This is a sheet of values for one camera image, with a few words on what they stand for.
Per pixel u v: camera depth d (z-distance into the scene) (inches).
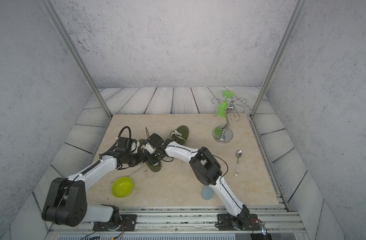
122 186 32.8
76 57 34.3
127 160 29.1
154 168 35.4
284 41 32.0
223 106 39.0
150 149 33.5
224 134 42.3
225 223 28.6
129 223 28.7
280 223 29.1
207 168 22.3
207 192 32.6
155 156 32.0
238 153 38.3
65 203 16.5
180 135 39.9
